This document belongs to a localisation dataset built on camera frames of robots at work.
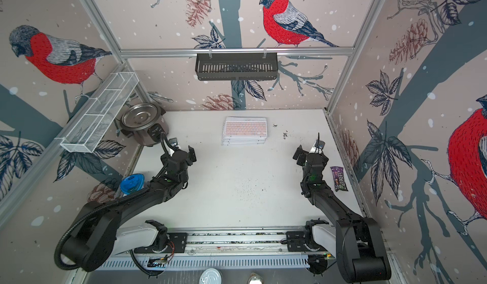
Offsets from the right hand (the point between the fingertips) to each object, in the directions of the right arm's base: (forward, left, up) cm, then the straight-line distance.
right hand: (310, 146), depth 87 cm
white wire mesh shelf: (-10, +92, +18) cm, 94 cm away
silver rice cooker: (+14, +87, -1) cm, 88 cm away
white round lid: (-49, +40, -7) cm, 64 cm away
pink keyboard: (+19, +32, -8) cm, 38 cm away
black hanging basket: (+44, +37, +15) cm, 59 cm away
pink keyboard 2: (+11, +33, -11) cm, 37 cm away
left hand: (-3, +60, +2) cm, 60 cm away
